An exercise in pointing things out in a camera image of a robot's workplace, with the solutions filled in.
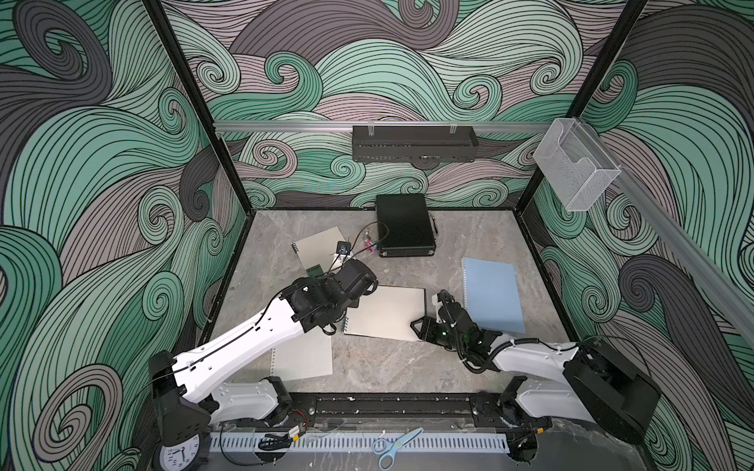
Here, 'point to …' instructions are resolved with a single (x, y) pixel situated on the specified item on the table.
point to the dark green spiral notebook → (387, 311)
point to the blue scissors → (389, 447)
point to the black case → (403, 226)
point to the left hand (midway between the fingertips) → (345, 279)
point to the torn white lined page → (306, 355)
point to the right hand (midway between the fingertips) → (410, 329)
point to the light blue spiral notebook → (492, 295)
